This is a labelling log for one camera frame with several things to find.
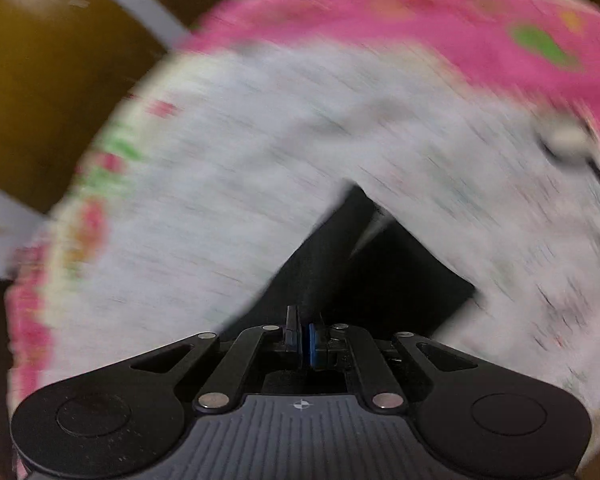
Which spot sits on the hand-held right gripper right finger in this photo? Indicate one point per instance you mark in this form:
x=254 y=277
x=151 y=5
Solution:
x=316 y=347

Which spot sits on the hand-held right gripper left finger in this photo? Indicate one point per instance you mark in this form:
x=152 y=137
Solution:
x=292 y=332

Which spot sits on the black pants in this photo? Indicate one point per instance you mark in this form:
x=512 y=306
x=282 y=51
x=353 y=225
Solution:
x=380 y=280

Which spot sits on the white floral bedsheet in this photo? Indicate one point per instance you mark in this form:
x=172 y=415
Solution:
x=230 y=185

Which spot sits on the pink strawberry print quilt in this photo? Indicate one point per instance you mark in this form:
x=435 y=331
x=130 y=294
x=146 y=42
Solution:
x=430 y=25

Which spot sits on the brown wooden wardrobe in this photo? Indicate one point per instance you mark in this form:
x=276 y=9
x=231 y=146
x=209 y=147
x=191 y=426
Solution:
x=55 y=85

